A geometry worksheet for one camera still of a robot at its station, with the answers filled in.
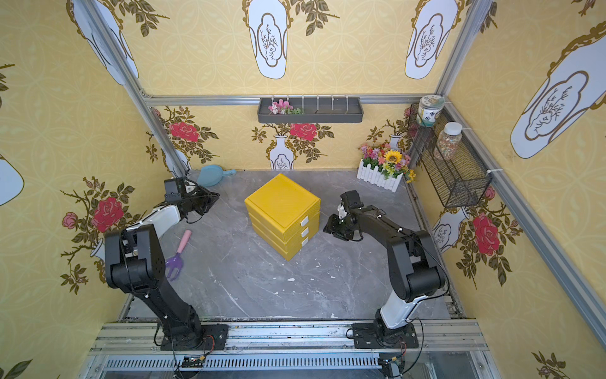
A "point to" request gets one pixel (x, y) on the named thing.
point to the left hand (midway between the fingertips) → (212, 193)
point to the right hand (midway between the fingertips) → (333, 227)
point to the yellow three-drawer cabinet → (284, 215)
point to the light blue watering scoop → (211, 175)
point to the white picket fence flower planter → (384, 166)
